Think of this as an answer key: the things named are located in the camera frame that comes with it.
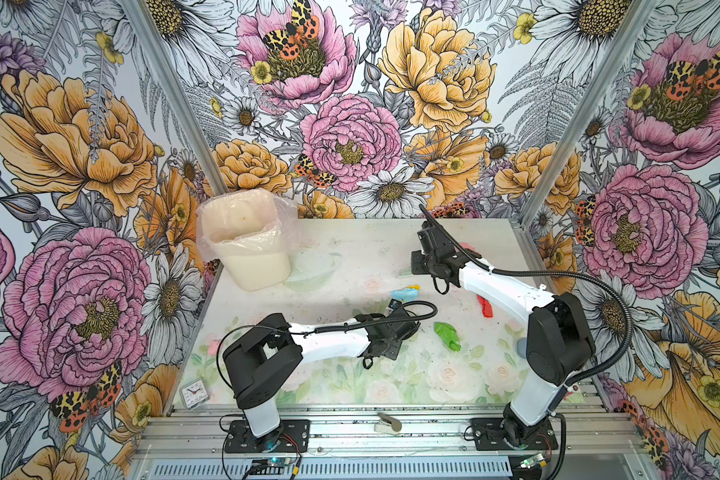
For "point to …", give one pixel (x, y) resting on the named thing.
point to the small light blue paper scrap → (406, 294)
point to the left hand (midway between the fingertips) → (382, 347)
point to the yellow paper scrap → (417, 287)
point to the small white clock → (194, 393)
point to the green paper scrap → (448, 334)
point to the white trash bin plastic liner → (254, 232)
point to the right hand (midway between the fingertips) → (421, 267)
